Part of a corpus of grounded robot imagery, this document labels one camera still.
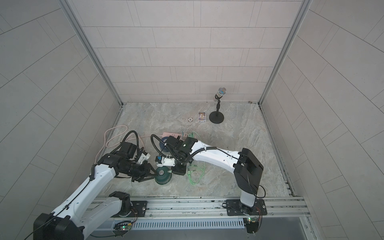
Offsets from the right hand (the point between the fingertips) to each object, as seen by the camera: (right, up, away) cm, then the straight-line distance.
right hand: (175, 171), depth 75 cm
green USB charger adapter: (+8, +16, +15) cm, 24 cm away
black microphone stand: (+25, +27, +33) cm, 49 cm away
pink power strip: (-4, +16, +21) cm, 27 cm away
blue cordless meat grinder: (-2, +16, -15) cm, 22 cm away
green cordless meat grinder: (-6, -1, -3) cm, 6 cm away
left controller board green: (-22, -21, -10) cm, 32 cm away
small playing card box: (+14, +27, +31) cm, 43 cm away
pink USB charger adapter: (+3, +16, +16) cm, 23 cm away
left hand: (-8, 0, -1) cm, 9 cm away
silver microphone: (+25, +42, +10) cm, 50 cm away
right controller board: (+36, -22, -7) cm, 43 cm away
